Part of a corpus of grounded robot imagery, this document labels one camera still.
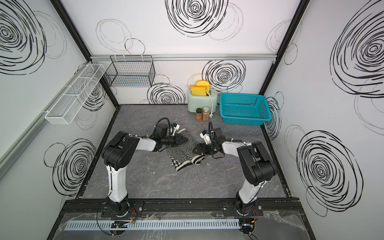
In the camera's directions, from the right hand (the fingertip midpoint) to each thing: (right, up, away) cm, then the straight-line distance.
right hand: (198, 151), depth 91 cm
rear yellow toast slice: (+4, +46, +14) cm, 48 cm away
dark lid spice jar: (+1, +23, +14) cm, 27 cm away
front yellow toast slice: (0, +40, +13) cm, 42 cm away
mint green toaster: (-2, +32, +16) cm, 36 cm away
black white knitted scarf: (-9, -1, -1) cm, 10 cm away
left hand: (-7, +6, +3) cm, 10 cm away
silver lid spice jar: (+6, +24, +14) cm, 28 cm away
